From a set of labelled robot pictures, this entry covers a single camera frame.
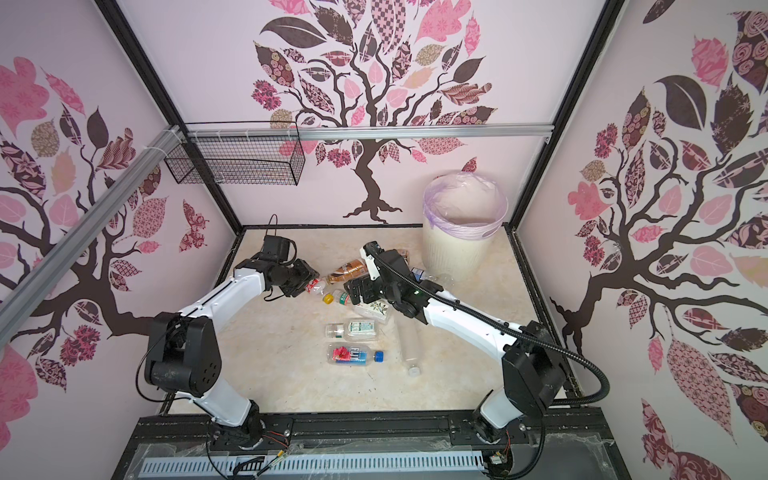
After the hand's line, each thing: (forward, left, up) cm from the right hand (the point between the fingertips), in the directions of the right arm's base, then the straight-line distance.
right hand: (359, 276), depth 80 cm
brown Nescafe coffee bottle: (+13, +6, -16) cm, 22 cm away
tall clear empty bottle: (-6, -14, -21) cm, 26 cm away
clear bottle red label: (+2, +14, -8) cm, 16 cm away
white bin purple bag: (+33, -35, -7) cm, 49 cm away
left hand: (+5, +15, -10) cm, 18 cm away
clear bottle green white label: (-2, -5, -15) cm, 16 cm away
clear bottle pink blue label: (-16, +2, -16) cm, 22 cm away
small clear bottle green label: (-9, +2, -15) cm, 18 cm away
